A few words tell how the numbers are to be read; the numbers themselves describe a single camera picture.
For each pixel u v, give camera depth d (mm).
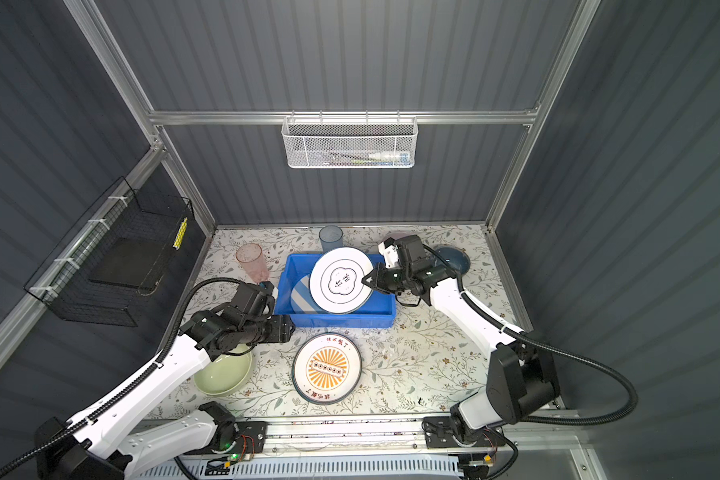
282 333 691
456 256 1062
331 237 1055
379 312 958
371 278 749
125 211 785
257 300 598
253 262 926
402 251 665
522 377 425
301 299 978
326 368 840
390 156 892
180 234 827
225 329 539
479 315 489
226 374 760
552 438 738
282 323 693
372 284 737
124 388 428
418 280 608
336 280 830
